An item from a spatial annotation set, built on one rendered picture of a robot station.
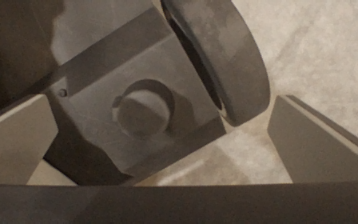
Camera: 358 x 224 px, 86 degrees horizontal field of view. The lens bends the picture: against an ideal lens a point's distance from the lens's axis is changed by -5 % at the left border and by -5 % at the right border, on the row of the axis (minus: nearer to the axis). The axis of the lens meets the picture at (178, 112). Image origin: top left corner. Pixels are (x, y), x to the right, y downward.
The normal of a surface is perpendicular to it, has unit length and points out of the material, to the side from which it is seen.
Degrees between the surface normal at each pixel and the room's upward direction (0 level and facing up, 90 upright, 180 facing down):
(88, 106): 0
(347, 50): 0
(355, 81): 0
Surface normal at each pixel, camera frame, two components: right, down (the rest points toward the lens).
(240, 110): 0.32, 0.70
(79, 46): 0.05, 0.23
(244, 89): 0.18, 0.50
